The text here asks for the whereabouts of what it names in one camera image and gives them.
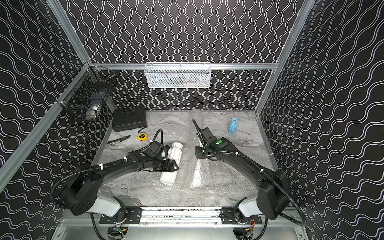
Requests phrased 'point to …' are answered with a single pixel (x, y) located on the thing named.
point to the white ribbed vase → (167, 177)
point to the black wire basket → (86, 95)
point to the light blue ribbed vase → (232, 126)
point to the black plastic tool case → (129, 119)
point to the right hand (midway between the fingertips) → (199, 151)
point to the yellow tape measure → (142, 136)
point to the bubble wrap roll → (196, 115)
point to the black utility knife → (115, 141)
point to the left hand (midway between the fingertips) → (173, 166)
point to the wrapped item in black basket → (92, 109)
